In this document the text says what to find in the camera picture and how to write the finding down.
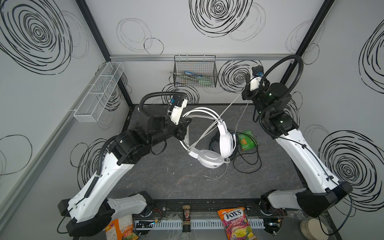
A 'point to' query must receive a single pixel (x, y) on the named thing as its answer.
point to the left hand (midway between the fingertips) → (191, 120)
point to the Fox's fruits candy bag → (236, 224)
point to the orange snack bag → (121, 229)
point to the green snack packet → (247, 141)
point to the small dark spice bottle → (186, 224)
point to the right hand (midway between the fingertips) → (248, 73)
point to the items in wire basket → (196, 78)
